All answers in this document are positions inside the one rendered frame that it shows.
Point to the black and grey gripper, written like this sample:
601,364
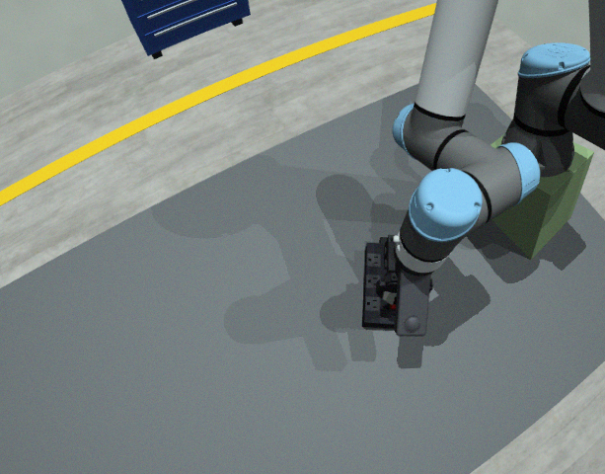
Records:
385,287

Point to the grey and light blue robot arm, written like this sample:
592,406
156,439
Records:
551,104

